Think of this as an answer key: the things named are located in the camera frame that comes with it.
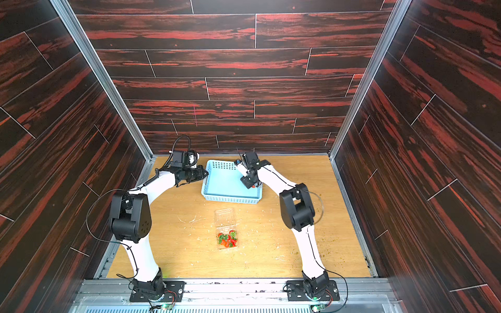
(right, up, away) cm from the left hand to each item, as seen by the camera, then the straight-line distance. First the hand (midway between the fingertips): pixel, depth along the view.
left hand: (209, 172), depth 98 cm
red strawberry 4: (+14, -31, -12) cm, 36 cm away
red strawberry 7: (+11, -30, -12) cm, 34 cm away
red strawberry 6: (+11, -32, -14) cm, 36 cm away
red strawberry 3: (+13, -28, -11) cm, 32 cm away
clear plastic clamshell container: (+9, -24, -5) cm, 26 cm away
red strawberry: (+23, -7, -4) cm, 24 cm away
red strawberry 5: (+9, -32, -12) cm, 35 cm away
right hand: (+23, -2, +5) cm, 23 cm away
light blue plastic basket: (+7, -5, +2) cm, 9 cm away
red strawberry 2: (+8, -29, -11) cm, 32 cm away
